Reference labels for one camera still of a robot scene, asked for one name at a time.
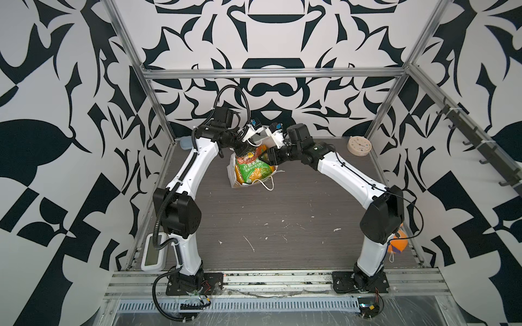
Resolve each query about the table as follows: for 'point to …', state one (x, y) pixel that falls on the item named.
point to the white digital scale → (153, 259)
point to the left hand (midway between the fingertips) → (253, 138)
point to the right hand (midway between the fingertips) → (264, 152)
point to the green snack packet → (255, 170)
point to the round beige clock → (359, 146)
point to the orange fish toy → (398, 245)
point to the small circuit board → (369, 306)
